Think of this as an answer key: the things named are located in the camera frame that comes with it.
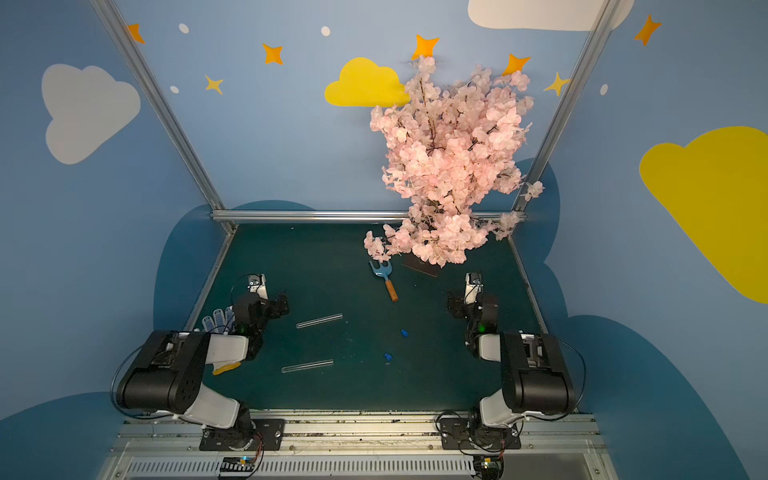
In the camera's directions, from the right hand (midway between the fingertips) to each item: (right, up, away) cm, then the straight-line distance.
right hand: (468, 288), depth 95 cm
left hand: (-64, 0, -1) cm, 64 cm away
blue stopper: (-21, -14, -2) cm, 25 cm away
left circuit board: (-63, -41, -22) cm, 79 cm away
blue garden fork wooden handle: (-27, +5, +13) cm, 31 cm away
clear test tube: (-48, -10, 0) cm, 49 cm away
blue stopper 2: (-26, -19, -8) cm, 33 cm away
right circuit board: (-1, -42, -22) cm, 48 cm away
